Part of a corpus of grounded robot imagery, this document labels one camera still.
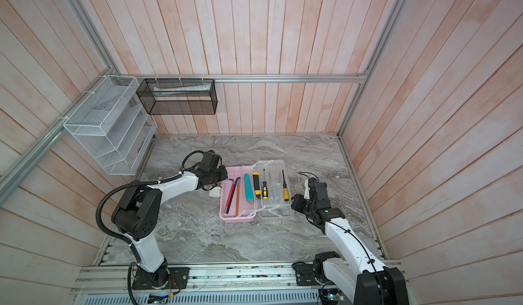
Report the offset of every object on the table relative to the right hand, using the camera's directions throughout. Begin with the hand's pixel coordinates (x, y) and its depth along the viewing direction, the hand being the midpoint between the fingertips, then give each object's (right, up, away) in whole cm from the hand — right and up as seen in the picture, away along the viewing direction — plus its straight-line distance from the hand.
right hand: (294, 199), depth 87 cm
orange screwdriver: (-25, -1, +8) cm, 27 cm away
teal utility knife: (-20, +4, +1) cm, 20 cm away
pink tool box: (-9, -1, -7) cm, 11 cm away
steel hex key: (-28, 0, +8) cm, 29 cm away
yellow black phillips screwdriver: (-13, +5, -3) cm, 14 cm away
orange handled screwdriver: (-4, +5, -3) cm, 7 cm away
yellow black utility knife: (-17, +6, +3) cm, 18 cm away
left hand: (-31, +9, +10) cm, 34 cm away
